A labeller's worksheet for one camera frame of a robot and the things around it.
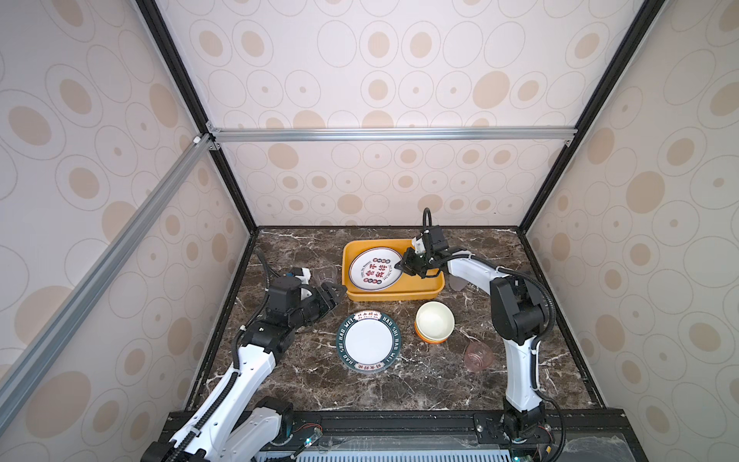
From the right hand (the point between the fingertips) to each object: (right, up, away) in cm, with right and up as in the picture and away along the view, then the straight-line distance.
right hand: (395, 264), depth 98 cm
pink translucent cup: (+24, -27, -13) cm, 38 cm away
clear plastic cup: (-24, -4, +2) cm, 25 cm away
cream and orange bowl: (+11, -17, -11) cm, 23 cm away
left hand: (-14, -6, -23) cm, 28 cm away
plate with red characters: (-7, -2, +2) cm, 8 cm away
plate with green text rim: (-9, -23, -11) cm, 27 cm away
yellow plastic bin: (+4, -8, -1) cm, 8 cm away
